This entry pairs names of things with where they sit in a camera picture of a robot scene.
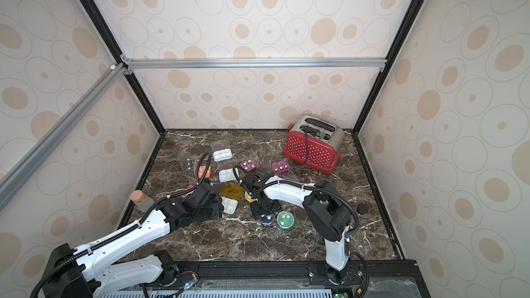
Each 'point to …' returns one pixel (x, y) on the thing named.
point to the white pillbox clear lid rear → (221, 150)
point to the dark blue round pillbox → (267, 219)
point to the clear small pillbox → (188, 163)
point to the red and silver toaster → (315, 141)
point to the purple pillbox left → (248, 165)
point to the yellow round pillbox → (248, 198)
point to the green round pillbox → (285, 219)
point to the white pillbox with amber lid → (230, 194)
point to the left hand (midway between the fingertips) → (225, 209)
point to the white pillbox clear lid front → (226, 169)
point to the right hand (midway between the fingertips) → (270, 212)
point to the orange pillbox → (201, 170)
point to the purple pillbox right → (281, 167)
